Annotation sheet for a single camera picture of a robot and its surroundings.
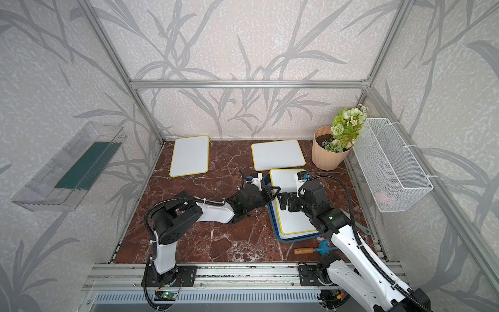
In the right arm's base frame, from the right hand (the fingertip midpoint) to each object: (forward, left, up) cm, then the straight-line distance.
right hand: (287, 193), depth 78 cm
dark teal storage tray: (+9, +7, -4) cm, 12 cm away
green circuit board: (-32, +46, -17) cm, 59 cm away
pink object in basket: (-4, -36, +4) cm, 36 cm away
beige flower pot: (+24, -22, -7) cm, 33 cm away
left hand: (+4, +1, -5) cm, 7 cm away
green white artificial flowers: (+29, -29, +11) cm, 42 cm away
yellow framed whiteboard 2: (+36, +1, -18) cm, 40 cm away
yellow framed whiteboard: (+33, +52, -15) cm, 64 cm away
